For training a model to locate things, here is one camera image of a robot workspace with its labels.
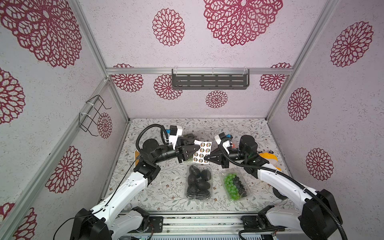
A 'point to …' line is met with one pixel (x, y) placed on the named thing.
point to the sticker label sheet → (204, 150)
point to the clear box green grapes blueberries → (235, 185)
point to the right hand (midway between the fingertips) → (205, 158)
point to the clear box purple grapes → (190, 135)
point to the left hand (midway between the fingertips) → (197, 145)
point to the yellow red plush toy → (272, 159)
